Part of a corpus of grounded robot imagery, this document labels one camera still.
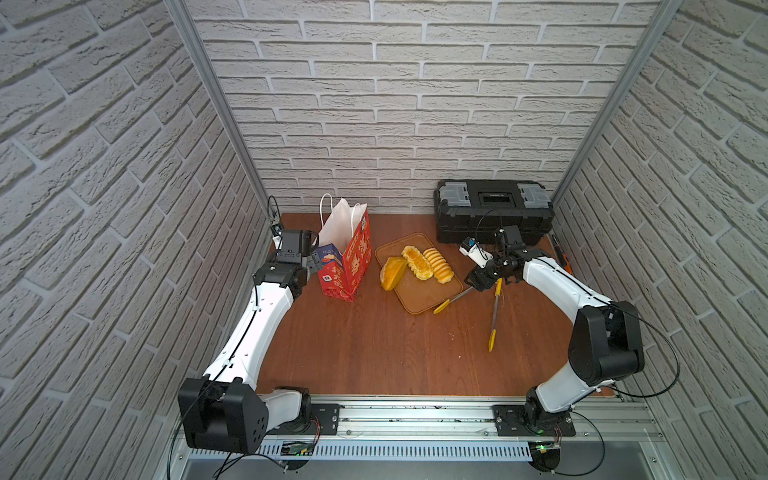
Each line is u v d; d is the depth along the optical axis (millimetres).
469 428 735
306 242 626
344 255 764
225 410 384
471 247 807
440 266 999
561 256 1100
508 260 667
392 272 899
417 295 960
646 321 752
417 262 999
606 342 456
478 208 979
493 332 866
